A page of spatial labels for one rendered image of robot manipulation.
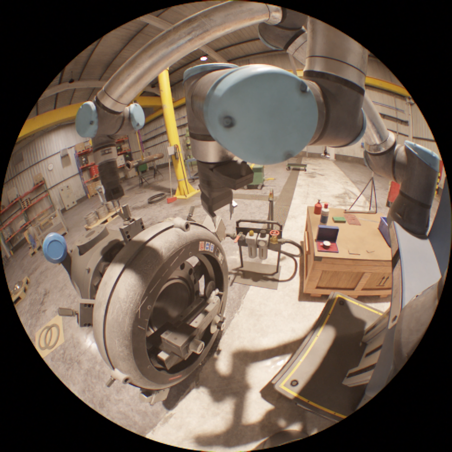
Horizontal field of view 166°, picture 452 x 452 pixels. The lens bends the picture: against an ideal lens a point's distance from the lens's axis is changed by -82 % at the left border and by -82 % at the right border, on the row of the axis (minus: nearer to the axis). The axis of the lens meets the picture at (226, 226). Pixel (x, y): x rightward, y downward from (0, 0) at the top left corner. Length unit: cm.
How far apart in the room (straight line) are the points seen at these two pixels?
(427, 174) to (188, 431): 160
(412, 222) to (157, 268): 77
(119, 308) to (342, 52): 56
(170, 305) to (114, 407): 111
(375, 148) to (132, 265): 83
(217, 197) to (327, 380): 92
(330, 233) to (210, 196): 103
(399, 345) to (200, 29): 60
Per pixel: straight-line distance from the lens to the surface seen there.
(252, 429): 121
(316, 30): 25
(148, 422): 140
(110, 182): 60
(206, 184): 32
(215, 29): 40
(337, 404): 95
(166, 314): 88
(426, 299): 30
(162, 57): 38
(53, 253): 103
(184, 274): 72
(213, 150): 26
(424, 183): 61
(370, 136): 65
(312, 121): 15
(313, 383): 89
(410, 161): 62
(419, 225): 64
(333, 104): 20
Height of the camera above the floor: 117
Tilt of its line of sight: 30 degrees down
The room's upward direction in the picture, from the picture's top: 9 degrees counter-clockwise
